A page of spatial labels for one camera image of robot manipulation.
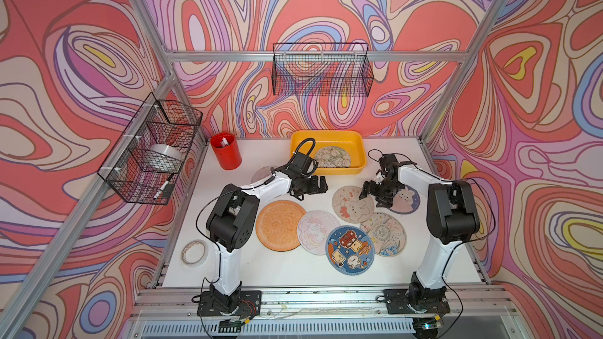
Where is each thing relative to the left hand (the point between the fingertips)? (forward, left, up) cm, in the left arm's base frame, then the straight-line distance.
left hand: (322, 190), depth 94 cm
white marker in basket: (-11, +52, +19) cm, 56 cm away
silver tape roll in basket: (-6, +50, +26) cm, 57 cm away
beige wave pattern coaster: (-16, -25, -7) cm, 31 cm away
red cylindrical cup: (+17, +41, +5) cm, 45 cm away
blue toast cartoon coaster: (-22, -10, -6) cm, 25 cm away
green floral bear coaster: (+22, -7, -5) cm, 23 cm away
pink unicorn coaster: (-14, +4, -6) cm, 16 cm away
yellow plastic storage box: (+32, -18, -4) cm, 37 cm away
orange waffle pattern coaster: (-12, +18, -7) cm, 23 cm away
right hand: (-4, -20, -5) cm, 21 cm away
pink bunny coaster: (-4, -11, -6) cm, 13 cm away
